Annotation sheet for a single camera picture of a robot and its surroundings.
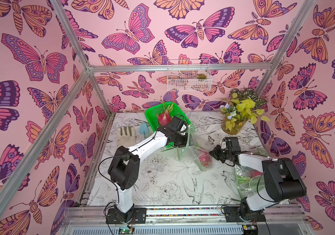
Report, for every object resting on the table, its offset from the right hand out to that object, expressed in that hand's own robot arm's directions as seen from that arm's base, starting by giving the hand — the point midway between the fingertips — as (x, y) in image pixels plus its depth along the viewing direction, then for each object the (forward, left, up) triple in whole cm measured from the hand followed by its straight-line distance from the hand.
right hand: (209, 151), depth 94 cm
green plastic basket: (-9, +26, +21) cm, 34 cm away
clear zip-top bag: (-20, -17, +4) cm, 27 cm away
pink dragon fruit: (+21, +30, +8) cm, 37 cm away
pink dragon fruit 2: (-8, +5, +5) cm, 11 cm away
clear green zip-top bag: (-3, +9, +5) cm, 11 cm away
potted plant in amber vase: (+19, -19, +22) cm, 35 cm away
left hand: (-2, +11, +11) cm, 16 cm away
